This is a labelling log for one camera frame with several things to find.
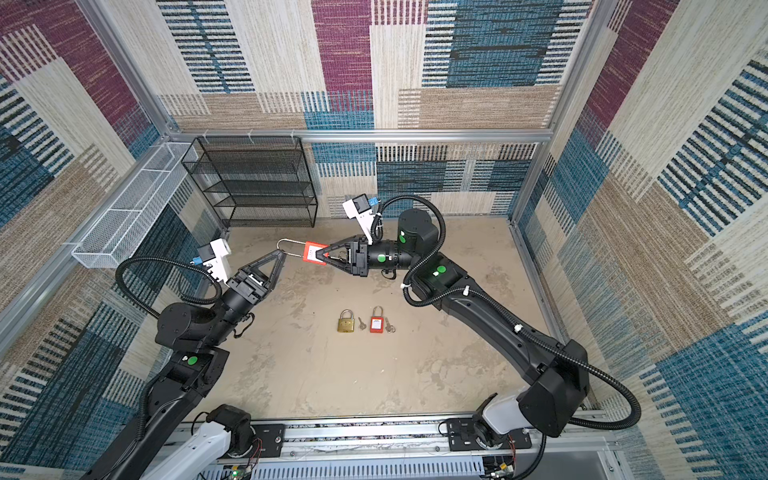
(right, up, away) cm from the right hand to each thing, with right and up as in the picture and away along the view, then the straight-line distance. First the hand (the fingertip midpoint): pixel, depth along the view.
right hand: (320, 261), depth 58 cm
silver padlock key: (+13, -21, +34) cm, 42 cm away
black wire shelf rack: (-35, +27, +53) cm, 69 cm away
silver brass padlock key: (+5, -21, +35) cm, 41 cm away
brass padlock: (0, -20, +34) cm, 39 cm away
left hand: (-7, +2, -2) cm, 7 cm away
